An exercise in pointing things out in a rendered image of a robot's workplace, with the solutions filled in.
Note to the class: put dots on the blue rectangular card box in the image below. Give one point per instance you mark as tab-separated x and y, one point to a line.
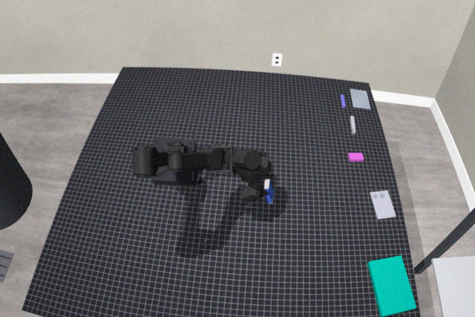
269	189

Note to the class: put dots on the white rectangular bar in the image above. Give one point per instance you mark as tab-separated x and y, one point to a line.
352	125

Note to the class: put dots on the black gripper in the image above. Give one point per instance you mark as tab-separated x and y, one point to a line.
251	192

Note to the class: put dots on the small pink flat block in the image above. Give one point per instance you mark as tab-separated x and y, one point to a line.
356	157

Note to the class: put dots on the black grid work mat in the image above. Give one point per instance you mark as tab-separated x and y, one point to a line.
121	246

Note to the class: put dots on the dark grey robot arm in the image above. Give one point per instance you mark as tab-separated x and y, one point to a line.
146	161

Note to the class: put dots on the teal rectangular block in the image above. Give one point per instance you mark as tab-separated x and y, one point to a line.
391	286

